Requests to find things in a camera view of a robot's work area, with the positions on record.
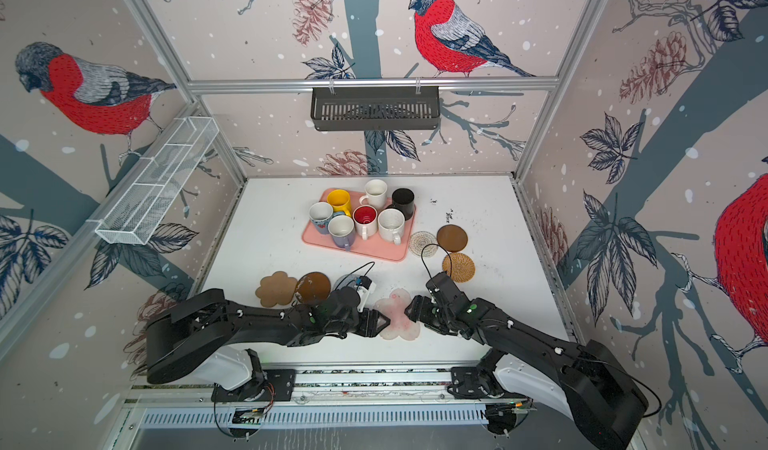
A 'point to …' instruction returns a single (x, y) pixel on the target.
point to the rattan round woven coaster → (462, 267)
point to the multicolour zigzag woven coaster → (422, 239)
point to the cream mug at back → (376, 190)
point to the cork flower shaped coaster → (275, 289)
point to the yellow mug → (340, 201)
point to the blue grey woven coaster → (347, 280)
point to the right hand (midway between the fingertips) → (410, 318)
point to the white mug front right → (391, 223)
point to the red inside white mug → (365, 218)
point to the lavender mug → (342, 228)
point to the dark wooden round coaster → (452, 237)
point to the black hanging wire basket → (343, 109)
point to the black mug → (403, 199)
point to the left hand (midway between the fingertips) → (385, 326)
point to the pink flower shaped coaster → (393, 308)
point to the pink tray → (374, 246)
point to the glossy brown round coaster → (313, 288)
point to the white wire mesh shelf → (156, 182)
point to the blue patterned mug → (320, 213)
